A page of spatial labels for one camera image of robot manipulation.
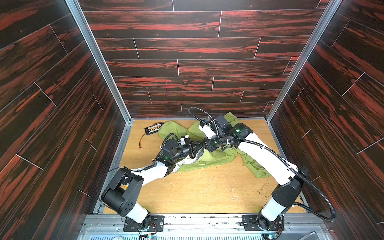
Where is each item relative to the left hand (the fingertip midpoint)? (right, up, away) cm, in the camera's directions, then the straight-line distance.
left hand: (206, 143), depth 74 cm
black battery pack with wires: (-38, +8, +37) cm, 54 cm away
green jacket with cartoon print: (+2, -10, +11) cm, 15 cm away
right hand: (+1, 0, +2) cm, 3 cm away
